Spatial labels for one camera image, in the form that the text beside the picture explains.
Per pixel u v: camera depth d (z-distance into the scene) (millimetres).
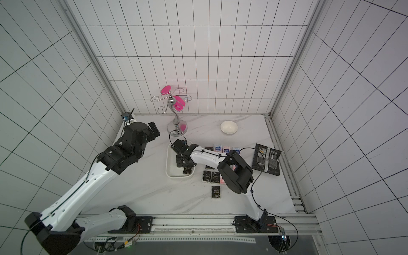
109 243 1078
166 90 944
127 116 571
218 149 976
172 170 908
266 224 644
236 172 511
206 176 866
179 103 877
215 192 812
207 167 899
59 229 379
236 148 976
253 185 544
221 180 847
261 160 940
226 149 976
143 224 726
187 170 897
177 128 1122
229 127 1080
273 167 899
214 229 726
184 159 668
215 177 866
